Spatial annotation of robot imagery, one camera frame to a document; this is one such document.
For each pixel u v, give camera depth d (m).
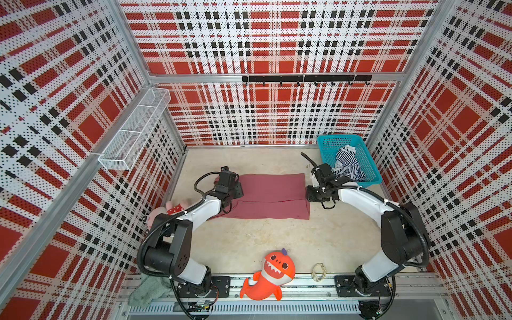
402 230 0.47
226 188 0.71
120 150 0.69
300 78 0.88
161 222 0.45
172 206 0.89
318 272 0.77
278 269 0.70
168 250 0.44
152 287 0.73
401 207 0.48
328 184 0.68
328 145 1.28
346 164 1.08
